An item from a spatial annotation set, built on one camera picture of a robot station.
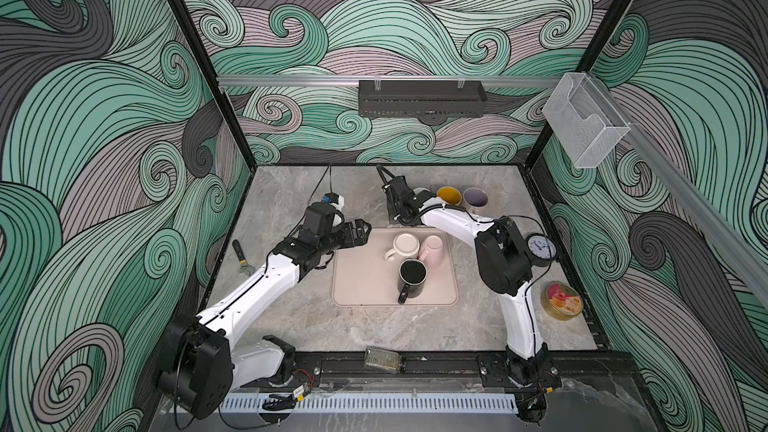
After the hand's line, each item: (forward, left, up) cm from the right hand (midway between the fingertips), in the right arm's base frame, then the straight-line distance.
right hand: (399, 211), depth 98 cm
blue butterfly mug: (+4, -17, +4) cm, 18 cm away
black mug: (-24, -3, +4) cm, 25 cm away
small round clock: (-12, -45, -4) cm, 47 cm away
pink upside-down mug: (-16, -9, +3) cm, 19 cm away
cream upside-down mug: (-14, -1, +2) cm, 14 cm away
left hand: (-13, +12, +11) cm, 21 cm away
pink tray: (-20, +12, -6) cm, 24 cm away
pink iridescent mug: (+2, -25, +4) cm, 25 cm away
